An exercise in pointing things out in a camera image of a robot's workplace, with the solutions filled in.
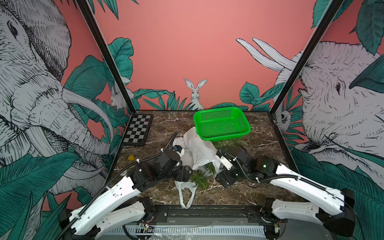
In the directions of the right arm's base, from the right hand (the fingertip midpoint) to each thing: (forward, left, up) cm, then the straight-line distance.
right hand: (220, 171), depth 71 cm
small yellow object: (+15, +53, -16) cm, 58 cm away
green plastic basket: (+46, -8, -18) cm, 50 cm away
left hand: (0, +15, +2) cm, 15 cm away
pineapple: (0, +10, -10) cm, 14 cm away
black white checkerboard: (+37, +54, -15) cm, 67 cm away
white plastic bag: (+11, +11, -2) cm, 15 cm away
